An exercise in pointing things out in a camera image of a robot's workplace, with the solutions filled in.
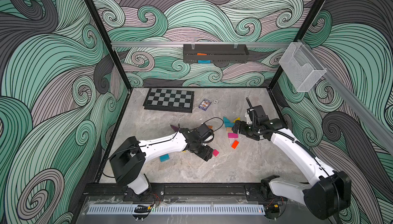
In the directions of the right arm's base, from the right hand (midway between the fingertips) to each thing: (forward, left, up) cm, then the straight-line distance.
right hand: (241, 131), depth 81 cm
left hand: (-10, +19, -6) cm, 22 cm away
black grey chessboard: (+30, +43, -9) cm, 53 cm away
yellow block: (+16, -4, -12) cm, 21 cm away
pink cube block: (-7, +13, -13) cm, 20 cm away
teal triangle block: (+15, +3, -14) cm, 21 cm away
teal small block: (-10, +42, -12) cm, 45 cm away
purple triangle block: (+9, +37, -13) cm, 41 cm away
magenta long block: (+4, +1, -13) cm, 13 cm away
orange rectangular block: (-2, +1, -13) cm, 14 cm away
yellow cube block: (-17, +29, +16) cm, 37 cm away
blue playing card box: (+28, +17, -12) cm, 35 cm away
